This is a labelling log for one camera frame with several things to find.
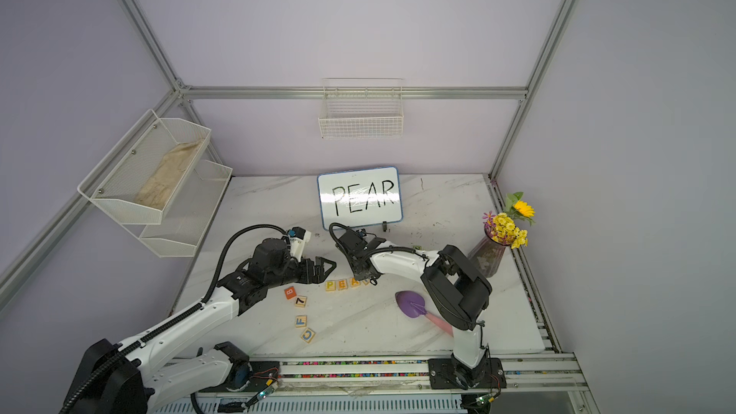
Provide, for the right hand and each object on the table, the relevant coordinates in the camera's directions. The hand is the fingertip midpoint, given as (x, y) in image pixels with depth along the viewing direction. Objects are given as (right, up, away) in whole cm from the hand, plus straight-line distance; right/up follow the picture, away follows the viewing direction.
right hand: (362, 271), depth 92 cm
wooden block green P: (-10, -4, -4) cm, 11 cm away
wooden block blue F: (-17, -12, -10) cm, 24 cm away
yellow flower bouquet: (+39, +16, -16) cm, 45 cm away
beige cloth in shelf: (-54, +26, -17) cm, 62 cm away
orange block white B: (-22, -6, -5) cm, 23 cm away
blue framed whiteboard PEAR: (-1, +24, +9) cm, 26 cm away
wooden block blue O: (-15, -15, -12) cm, 24 cm away
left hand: (-11, +4, -11) cm, 16 cm away
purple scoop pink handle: (+15, -8, -8) cm, 19 cm away
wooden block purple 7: (-19, -8, -6) cm, 21 cm away
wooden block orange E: (-6, -3, -3) cm, 8 cm away
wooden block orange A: (-3, -3, -3) cm, 5 cm away
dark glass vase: (+37, +7, -10) cm, 39 cm away
